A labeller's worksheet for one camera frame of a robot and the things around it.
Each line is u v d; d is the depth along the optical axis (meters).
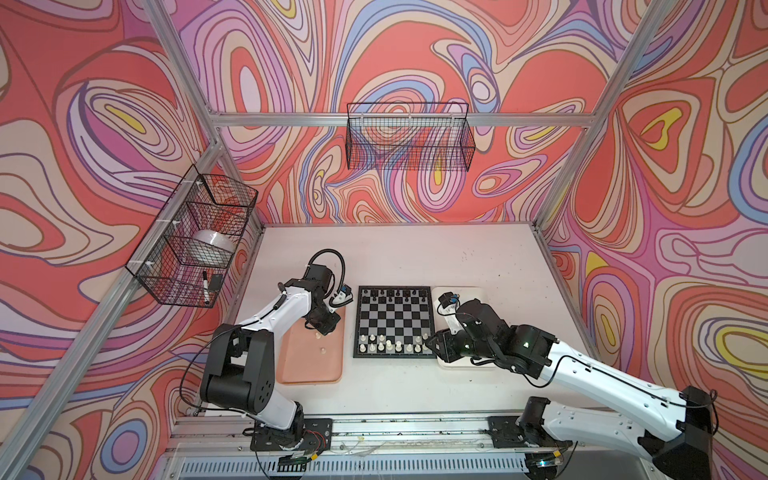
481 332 0.54
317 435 0.73
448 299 0.66
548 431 0.61
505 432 0.73
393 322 0.91
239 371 0.44
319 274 0.75
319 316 0.75
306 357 0.86
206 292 0.72
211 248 0.70
